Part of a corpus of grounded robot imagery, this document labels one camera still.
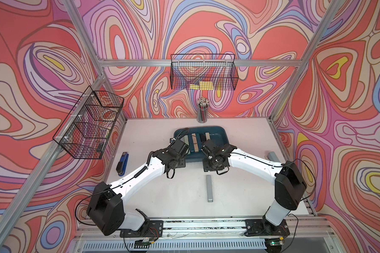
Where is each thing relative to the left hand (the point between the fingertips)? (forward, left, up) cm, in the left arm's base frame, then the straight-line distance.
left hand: (181, 161), depth 83 cm
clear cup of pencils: (+40, -14, +2) cm, 42 cm away
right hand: (-3, -16, -4) cm, 17 cm away
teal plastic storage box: (+24, -9, -8) cm, 27 cm away
